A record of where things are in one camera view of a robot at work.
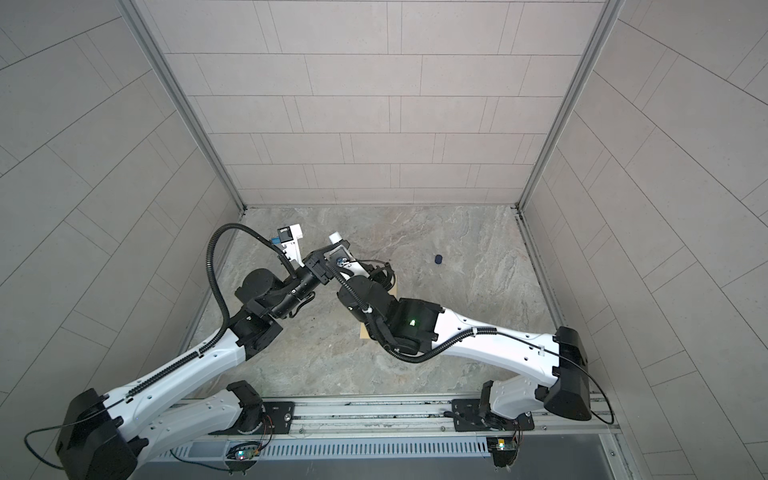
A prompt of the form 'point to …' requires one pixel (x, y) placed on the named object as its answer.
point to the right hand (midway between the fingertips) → (350, 267)
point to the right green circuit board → (503, 449)
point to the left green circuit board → (244, 451)
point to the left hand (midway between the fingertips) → (353, 246)
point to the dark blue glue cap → (438, 259)
